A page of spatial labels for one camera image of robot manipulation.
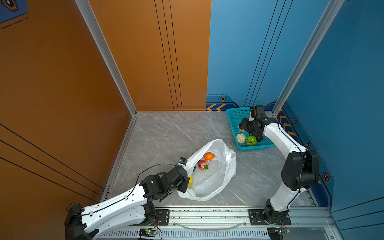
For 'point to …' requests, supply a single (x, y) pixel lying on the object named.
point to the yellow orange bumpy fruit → (242, 130)
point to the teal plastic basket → (234, 116)
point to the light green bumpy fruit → (251, 140)
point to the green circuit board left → (147, 232)
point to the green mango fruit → (194, 168)
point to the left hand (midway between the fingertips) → (189, 177)
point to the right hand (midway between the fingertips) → (243, 125)
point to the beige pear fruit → (241, 138)
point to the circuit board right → (280, 231)
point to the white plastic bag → (207, 184)
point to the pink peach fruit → (203, 165)
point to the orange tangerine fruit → (209, 156)
